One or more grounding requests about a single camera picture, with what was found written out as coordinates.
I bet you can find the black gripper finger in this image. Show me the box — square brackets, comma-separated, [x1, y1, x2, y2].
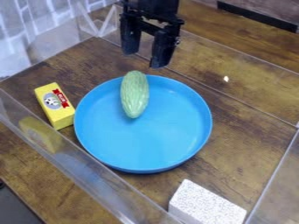
[120, 14, 141, 55]
[150, 25, 180, 68]

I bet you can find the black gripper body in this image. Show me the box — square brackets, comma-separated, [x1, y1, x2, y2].
[120, 0, 184, 35]

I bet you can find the green bitter gourd toy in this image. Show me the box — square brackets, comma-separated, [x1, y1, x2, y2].
[120, 71, 150, 118]

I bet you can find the blue round tray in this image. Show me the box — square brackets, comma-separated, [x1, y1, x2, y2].
[73, 75, 212, 173]

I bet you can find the yellow box with cow label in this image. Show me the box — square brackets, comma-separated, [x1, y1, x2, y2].
[33, 82, 75, 130]

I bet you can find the white speckled foam block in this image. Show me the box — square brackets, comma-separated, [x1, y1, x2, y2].
[168, 179, 247, 224]

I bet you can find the clear acrylic front wall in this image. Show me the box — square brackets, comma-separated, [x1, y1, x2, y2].
[0, 89, 182, 224]

